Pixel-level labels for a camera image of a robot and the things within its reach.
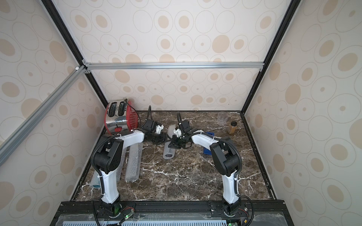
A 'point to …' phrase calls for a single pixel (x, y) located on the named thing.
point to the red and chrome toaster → (120, 117)
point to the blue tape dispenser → (205, 150)
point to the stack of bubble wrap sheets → (168, 152)
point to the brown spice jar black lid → (232, 127)
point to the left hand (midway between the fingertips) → (171, 139)
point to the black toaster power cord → (126, 100)
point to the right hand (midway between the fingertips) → (174, 144)
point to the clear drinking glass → (222, 117)
